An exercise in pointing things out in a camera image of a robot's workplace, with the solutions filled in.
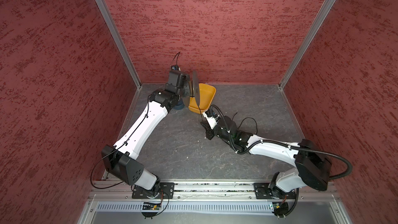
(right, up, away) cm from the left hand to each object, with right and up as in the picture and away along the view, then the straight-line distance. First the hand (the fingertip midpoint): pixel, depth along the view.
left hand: (183, 88), depth 78 cm
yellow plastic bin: (+13, -1, +39) cm, 41 cm away
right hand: (+9, -19, +1) cm, 21 cm away
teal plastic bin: (-5, -10, +23) cm, 25 cm away
